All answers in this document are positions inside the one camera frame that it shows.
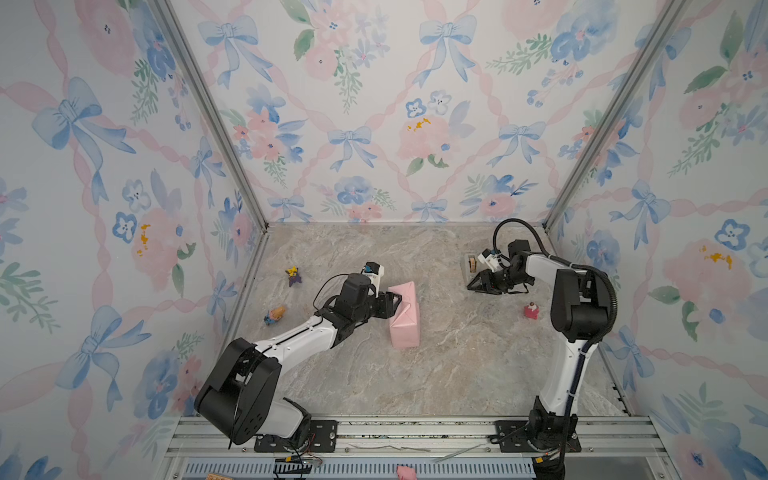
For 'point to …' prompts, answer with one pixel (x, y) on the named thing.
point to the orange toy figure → (274, 315)
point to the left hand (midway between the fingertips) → (396, 295)
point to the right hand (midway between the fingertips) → (474, 287)
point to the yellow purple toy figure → (293, 275)
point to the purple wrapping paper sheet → (404, 324)
